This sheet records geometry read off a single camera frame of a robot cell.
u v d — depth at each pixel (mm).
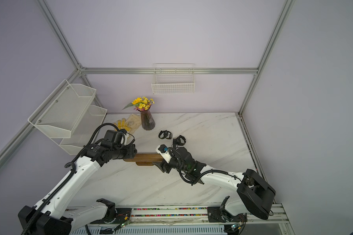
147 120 1027
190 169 621
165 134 1038
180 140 999
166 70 913
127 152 687
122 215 734
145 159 863
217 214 732
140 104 930
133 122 1140
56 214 381
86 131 658
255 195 421
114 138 586
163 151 649
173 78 1052
